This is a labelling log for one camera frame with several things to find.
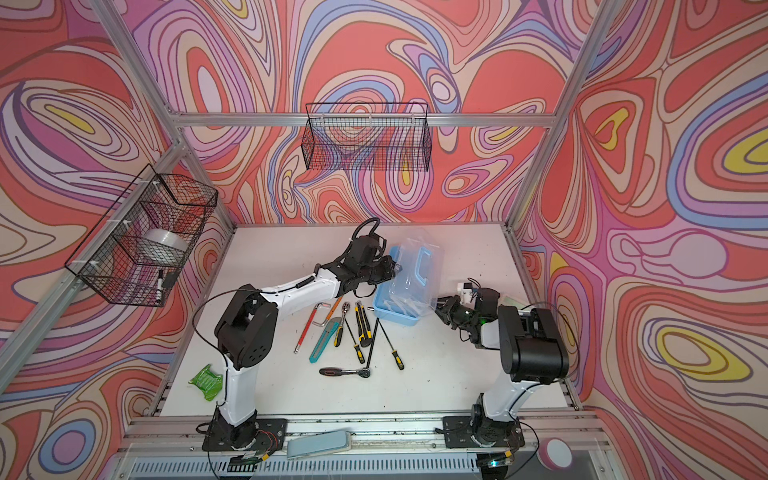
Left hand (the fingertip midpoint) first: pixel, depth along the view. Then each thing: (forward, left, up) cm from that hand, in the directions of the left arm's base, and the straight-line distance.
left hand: (407, 266), depth 89 cm
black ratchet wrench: (-27, +20, -13) cm, 37 cm away
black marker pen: (-14, +62, +11) cm, 64 cm away
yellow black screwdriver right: (-22, +4, -14) cm, 26 cm away
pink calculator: (-6, -33, -11) cm, 36 cm away
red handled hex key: (-12, +31, -15) cm, 36 cm away
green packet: (-30, +55, -13) cm, 64 cm away
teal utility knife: (-17, +25, -15) cm, 34 cm away
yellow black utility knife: (-15, +13, -14) cm, 24 cm away
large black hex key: (-16, +10, -15) cm, 24 cm away
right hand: (-8, -8, -11) cm, 16 cm away
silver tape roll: (-4, +61, +17) cm, 64 cm away
